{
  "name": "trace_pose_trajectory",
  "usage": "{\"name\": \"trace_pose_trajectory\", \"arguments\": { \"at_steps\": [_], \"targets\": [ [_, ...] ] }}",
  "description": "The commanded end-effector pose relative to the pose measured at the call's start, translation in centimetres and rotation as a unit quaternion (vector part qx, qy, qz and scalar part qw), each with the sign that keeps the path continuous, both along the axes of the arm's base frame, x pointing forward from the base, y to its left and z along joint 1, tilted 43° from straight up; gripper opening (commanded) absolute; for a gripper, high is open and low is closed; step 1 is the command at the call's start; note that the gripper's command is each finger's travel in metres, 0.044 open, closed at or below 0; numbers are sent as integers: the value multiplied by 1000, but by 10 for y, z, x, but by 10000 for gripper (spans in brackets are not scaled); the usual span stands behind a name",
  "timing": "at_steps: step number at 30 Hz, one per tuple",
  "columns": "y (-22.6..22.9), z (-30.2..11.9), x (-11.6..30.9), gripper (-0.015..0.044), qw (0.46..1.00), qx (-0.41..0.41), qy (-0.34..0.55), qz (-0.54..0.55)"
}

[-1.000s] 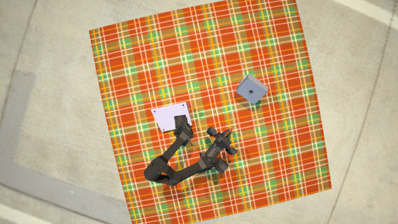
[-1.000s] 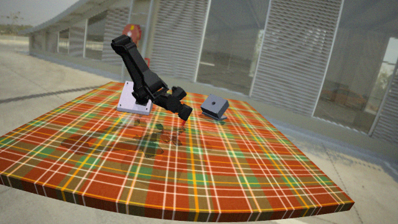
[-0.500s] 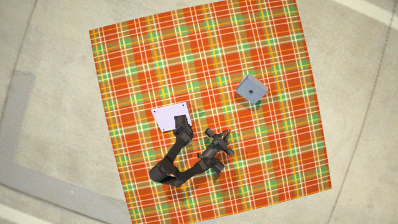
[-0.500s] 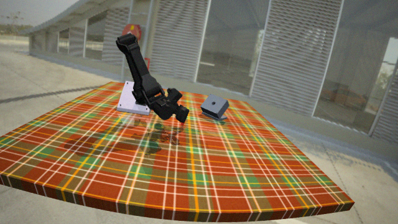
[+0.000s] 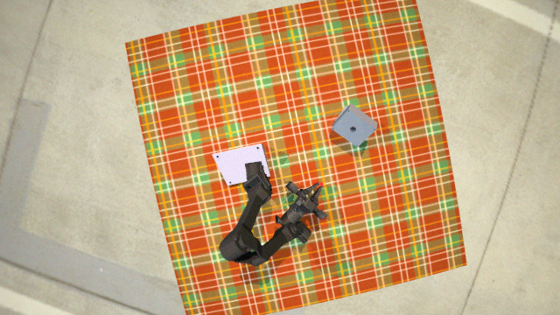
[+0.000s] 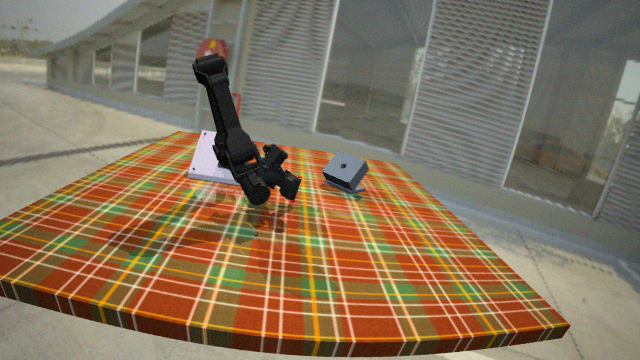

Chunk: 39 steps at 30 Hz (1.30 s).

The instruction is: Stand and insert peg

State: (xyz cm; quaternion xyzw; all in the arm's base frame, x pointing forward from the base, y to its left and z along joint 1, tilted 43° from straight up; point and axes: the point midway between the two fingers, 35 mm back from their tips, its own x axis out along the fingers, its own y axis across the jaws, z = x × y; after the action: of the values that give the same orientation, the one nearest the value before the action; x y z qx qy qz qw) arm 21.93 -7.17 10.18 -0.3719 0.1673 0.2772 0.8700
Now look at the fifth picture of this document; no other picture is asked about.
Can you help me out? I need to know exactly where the dark grey sloped panel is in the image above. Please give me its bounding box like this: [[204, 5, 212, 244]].
[[332, 103, 378, 147]]

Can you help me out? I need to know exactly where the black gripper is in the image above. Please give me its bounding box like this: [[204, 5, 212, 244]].
[[286, 181, 328, 220]]

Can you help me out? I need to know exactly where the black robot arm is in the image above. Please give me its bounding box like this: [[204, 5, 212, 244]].
[[219, 161, 316, 267]]

